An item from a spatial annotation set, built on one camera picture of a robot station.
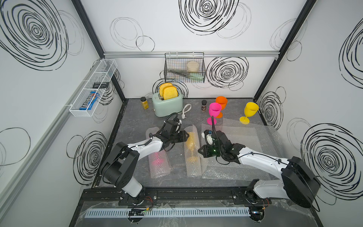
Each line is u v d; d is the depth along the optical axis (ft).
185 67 2.92
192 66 2.94
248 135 3.16
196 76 3.16
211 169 2.71
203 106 3.53
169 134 2.30
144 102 3.56
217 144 2.13
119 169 1.46
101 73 2.83
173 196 2.47
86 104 2.28
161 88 3.19
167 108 3.38
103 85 2.58
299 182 1.37
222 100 3.30
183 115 3.51
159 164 2.58
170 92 3.22
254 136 3.16
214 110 3.06
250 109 3.09
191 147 2.77
